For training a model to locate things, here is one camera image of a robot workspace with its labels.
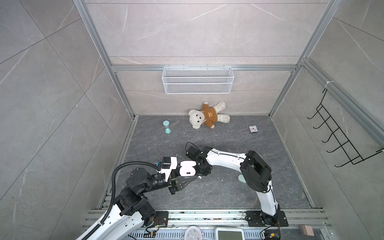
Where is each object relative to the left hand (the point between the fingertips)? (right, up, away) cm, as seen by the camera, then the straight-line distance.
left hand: (193, 170), depth 55 cm
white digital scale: (+16, -32, +12) cm, 38 cm away
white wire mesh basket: (+2, +49, +46) cm, 67 cm away
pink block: (+53, -32, +14) cm, 64 cm away
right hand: (+2, -13, +35) cm, 37 cm away
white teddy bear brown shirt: (+11, +25, +56) cm, 62 cm away
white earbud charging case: (-2, 0, 0) cm, 2 cm away
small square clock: (+45, +15, +56) cm, 73 cm away
